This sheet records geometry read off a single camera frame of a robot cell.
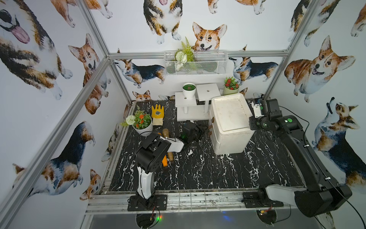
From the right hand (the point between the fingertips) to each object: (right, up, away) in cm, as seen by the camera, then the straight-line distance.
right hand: (250, 119), depth 75 cm
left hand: (-19, -5, +16) cm, 25 cm away
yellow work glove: (-58, +2, +35) cm, 67 cm away
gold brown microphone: (-49, -11, +22) cm, 55 cm away
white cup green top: (-33, +20, +21) cm, 44 cm away
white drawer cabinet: (-10, +1, +5) cm, 11 cm away
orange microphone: (-48, -26, +11) cm, 56 cm away
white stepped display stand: (-31, +10, +23) cm, 40 cm away
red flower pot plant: (-5, +21, +20) cm, 29 cm away
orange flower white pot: (-63, -3, +15) cm, 65 cm away
